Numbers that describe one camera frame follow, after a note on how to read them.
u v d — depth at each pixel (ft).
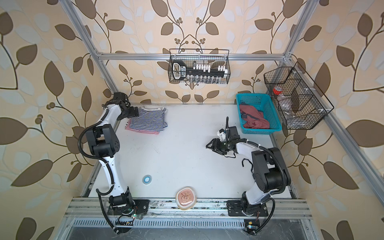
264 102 3.76
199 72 2.72
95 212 2.42
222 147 2.75
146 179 2.77
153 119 3.43
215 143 2.71
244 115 3.62
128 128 3.32
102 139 1.93
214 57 2.98
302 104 2.38
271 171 1.52
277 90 2.66
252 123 3.43
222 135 2.89
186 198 2.47
